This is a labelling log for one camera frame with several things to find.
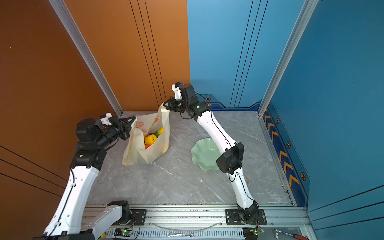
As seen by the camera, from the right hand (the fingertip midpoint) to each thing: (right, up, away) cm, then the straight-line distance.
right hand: (162, 104), depth 78 cm
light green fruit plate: (+23, -29, +17) cm, 41 cm away
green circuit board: (-18, -63, -7) cm, 66 cm away
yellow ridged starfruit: (-10, -20, +12) cm, 26 cm away
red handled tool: (+66, -63, -10) cm, 92 cm away
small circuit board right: (+46, -62, -8) cm, 77 cm away
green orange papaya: (-6, -16, +18) cm, 25 cm away
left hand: (-9, -6, -13) cm, 17 cm away
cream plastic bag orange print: (-15, -26, +3) cm, 31 cm away
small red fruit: (-9, -23, +1) cm, 24 cm away
